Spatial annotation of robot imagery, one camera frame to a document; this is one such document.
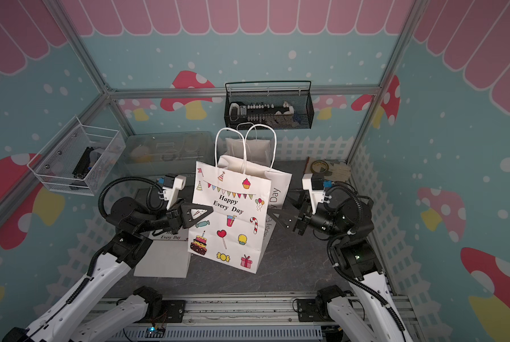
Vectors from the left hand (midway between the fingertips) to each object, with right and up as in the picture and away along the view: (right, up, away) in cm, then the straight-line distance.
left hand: (212, 215), depth 56 cm
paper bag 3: (+12, +24, +43) cm, 51 cm away
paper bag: (-24, -20, +29) cm, 43 cm away
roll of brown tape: (+45, +18, +60) cm, 77 cm away
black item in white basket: (-46, +14, +14) cm, 50 cm away
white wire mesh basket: (-51, +17, +17) cm, 56 cm away
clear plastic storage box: (-36, +23, +46) cm, 62 cm away
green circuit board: (-24, -43, +16) cm, 52 cm away
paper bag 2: (+6, -5, -1) cm, 7 cm away
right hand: (+16, +4, -2) cm, 17 cm away
